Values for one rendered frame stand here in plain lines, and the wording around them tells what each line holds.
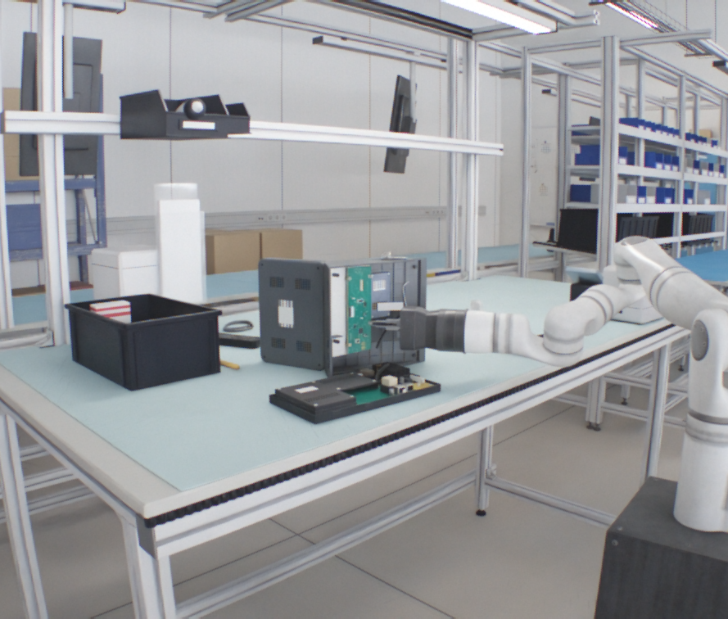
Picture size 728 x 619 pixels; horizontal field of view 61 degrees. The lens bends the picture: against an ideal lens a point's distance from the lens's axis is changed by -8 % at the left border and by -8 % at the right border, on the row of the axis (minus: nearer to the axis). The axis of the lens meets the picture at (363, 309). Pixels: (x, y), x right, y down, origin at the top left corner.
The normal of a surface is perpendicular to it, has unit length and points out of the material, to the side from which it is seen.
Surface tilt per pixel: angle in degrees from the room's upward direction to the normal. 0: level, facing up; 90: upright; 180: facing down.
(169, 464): 0
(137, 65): 90
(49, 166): 90
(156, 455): 0
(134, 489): 0
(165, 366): 90
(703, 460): 90
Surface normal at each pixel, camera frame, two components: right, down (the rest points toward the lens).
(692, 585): -0.62, 0.14
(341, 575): 0.00, -0.98
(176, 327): 0.70, 0.12
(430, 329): -0.40, 0.16
